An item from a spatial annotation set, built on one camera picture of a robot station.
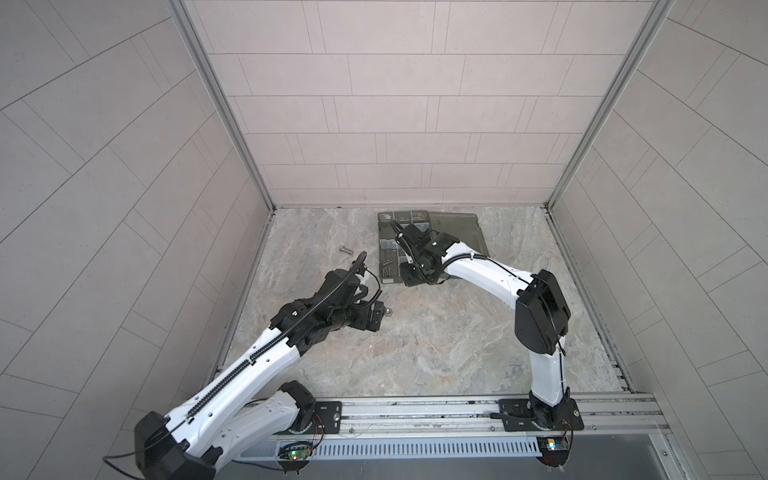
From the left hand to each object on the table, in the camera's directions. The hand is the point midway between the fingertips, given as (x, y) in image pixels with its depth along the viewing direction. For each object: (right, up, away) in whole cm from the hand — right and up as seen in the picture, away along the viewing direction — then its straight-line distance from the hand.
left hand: (378, 304), depth 74 cm
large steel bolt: (-13, +12, +28) cm, 33 cm away
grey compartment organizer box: (+30, +20, +35) cm, 50 cm away
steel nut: (+2, -6, +15) cm, 16 cm away
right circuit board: (+41, -32, -6) cm, 52 cm away
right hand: (+8, +4, +14) cm, 16 cm away
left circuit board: (-17, -30, -10) cm, 36 cm away
